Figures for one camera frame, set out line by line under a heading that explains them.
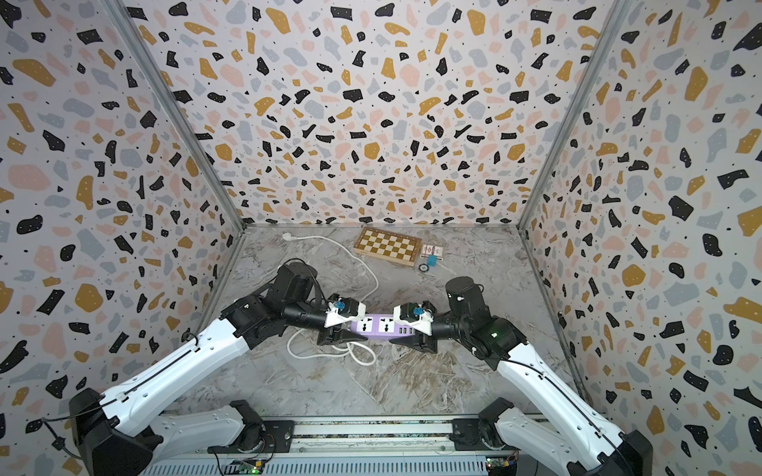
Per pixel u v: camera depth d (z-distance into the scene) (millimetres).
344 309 554
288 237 1162
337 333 605
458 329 565
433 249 1132
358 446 731
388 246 1130
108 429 372
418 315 560
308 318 585
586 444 399
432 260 1123
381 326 646
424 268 1094
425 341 604
